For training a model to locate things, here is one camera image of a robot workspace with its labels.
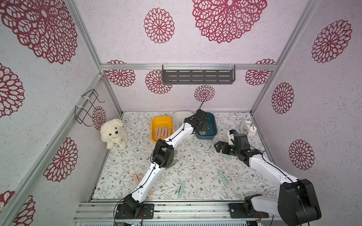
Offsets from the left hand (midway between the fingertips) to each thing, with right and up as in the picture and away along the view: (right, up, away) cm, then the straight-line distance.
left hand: (203, 126), depth 102 cm
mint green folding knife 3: (+15, -20, -8) cm, 26 cm away
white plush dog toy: (-57, -3, -16) cm, 60 cm away
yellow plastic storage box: (-31, 0, +7) cm, 32 cm away
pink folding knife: (-35, -4, +4) cm, 35 cm away
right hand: (+8, -11, -14) cm, 19 cm away
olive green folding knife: (-20, -18, -4) cm, 27 cm away
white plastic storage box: (-18, +8, +12) cm, 22 cm away
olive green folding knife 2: (-21, -23, -10) cm, 33 cm away
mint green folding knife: (-16, -36, -20) cm, 44 cm away
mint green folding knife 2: (+11, -34, -19) cm, 40 cm away
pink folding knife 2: (-32, -4, +4) cm, 33 cm away
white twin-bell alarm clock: (+30, -2, -4) cm, 30 cm away
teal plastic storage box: (+7, -4, +5) cm, 10 cm away
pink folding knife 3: (-34, -37, -21) cm, 55 cm away
